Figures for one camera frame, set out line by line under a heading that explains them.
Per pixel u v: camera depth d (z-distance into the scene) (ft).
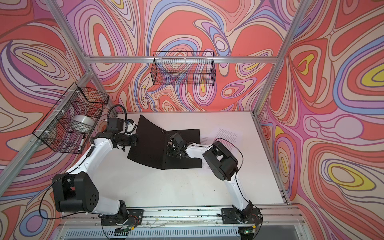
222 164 1.80
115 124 2.18
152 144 3.33
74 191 1.37
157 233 2.31
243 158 1.79
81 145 2.36
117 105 2.28
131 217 2.41
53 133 2.18
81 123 2.31
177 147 2.53
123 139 2.33
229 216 2.40
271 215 2.47
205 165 2.98
